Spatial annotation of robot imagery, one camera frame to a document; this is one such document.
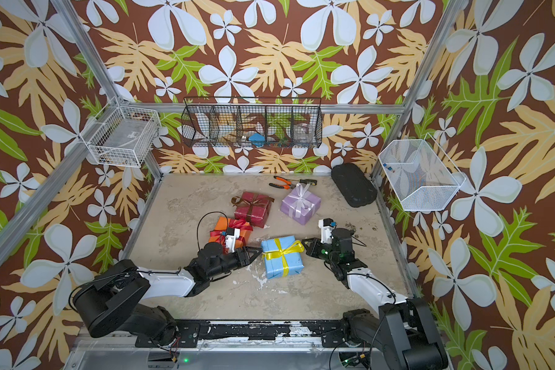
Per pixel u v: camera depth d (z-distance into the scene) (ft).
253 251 2.70
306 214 3.15
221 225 3.06
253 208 3.24
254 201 3.23
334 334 2.41
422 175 2.74
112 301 1.43
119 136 2.86
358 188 3.55
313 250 2.49
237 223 2.99
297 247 2.82
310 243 2.55
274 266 2.68
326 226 2.61
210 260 2.21
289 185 3.76
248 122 3.19
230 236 2.57
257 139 3.04
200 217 3.42
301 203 3.23
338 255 2.22
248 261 2.45
